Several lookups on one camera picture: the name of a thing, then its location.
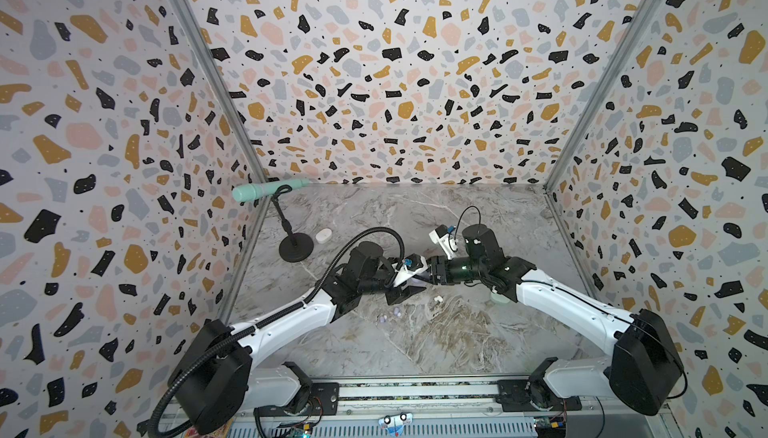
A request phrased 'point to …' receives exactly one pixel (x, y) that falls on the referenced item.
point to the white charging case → (323, 236)
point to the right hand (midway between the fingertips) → (416, 272)
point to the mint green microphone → (261, 190)
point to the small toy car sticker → (395, 424)
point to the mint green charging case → (499, 298)
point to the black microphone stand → (298, 246)
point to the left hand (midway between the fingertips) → (424, 273)
